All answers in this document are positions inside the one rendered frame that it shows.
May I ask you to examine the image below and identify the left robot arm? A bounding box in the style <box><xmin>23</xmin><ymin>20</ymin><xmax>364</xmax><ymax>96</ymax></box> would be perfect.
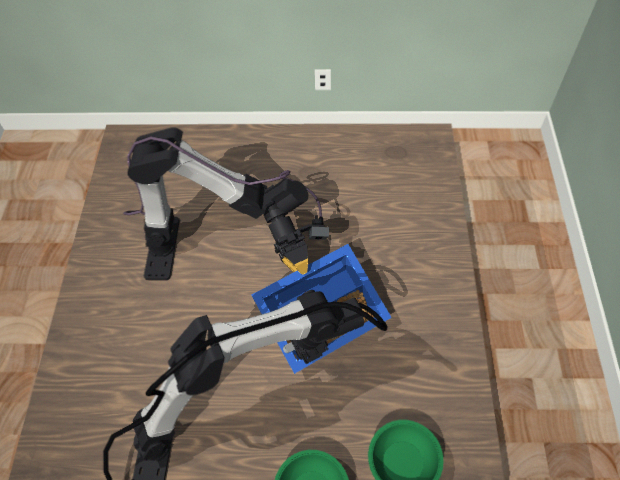
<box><xmin>127</xmin><ymin>127</ymin><xmax>308</xmax><ymax>280</ymax></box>

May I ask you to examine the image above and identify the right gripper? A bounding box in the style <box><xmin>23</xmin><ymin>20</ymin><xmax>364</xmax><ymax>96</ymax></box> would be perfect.
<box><xmin>291</xmin><ymin>339</ymin><xmax>328</xmax><ymax>364</ymax></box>

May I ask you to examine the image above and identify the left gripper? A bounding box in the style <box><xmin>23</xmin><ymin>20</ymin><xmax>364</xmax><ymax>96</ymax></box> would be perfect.
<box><xmin>269</xmin><ymin>216</ymin><xmax>308</xmax><ymax>275</ymax></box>

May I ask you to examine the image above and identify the green bowl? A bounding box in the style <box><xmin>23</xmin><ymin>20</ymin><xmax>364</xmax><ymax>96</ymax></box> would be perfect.
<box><xmin>368</xmin><ymin>420</ymin><xmax>444</xmax><ymax>480</ymax></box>
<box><xmin>275</xmin><ymin>450</ymin><xmax>349</xmax><ymax>480</ymax></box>

